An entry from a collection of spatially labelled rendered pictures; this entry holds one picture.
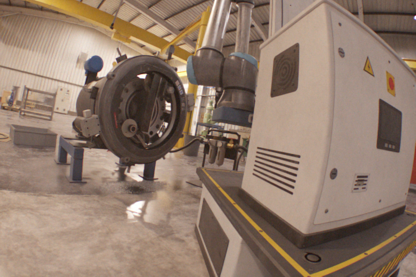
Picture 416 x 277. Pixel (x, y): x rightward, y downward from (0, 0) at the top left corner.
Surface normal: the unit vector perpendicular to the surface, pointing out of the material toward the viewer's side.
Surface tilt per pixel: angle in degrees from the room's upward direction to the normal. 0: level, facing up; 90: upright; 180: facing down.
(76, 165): 90
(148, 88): 86
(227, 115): 90
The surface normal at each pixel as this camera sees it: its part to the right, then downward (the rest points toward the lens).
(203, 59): -0.18, -0.26
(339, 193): 0.21, -0.03
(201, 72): -0.25, 0.30
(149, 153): 0.81, 0.10
